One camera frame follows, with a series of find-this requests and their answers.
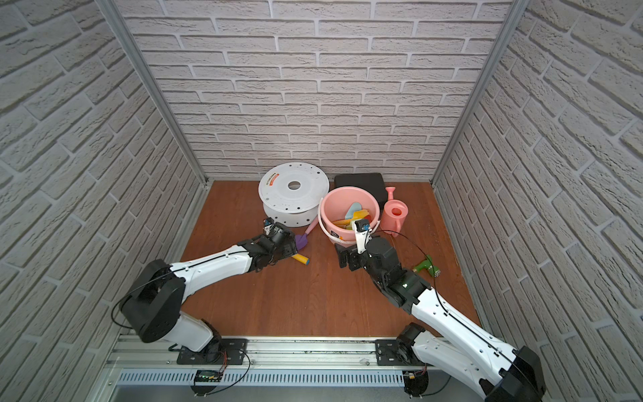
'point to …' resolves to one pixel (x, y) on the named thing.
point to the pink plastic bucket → (334, 204)
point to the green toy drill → (429, 265)
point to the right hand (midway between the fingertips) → (352, 240)
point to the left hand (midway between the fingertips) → (284, 240)
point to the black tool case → (372, 181)
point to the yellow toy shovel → (348, 223)
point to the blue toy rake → (301, 259)
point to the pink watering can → (393, 214)
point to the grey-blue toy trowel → (354, 207)
